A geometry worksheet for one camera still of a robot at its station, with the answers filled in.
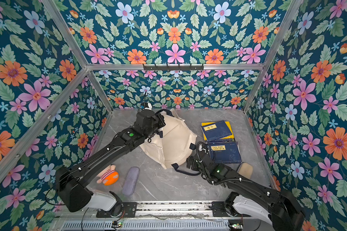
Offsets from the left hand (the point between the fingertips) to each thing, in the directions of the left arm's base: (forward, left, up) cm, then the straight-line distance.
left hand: (167, 115), depth 75 cm
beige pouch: (-23, -44, -28) cm, 57 cm away
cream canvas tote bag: (0, -2, -27) cm, 27 cm away
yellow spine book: (+12, -42, -26) cm, 51 cm away
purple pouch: (-24, +23, -27) cm, 43 cm away
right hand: (-17, -13, -21) cm, 30 cm away
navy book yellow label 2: (-11, -35, -26) cm, 45 cm away
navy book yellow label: (+5, -32, -25) cm, 41 cm away
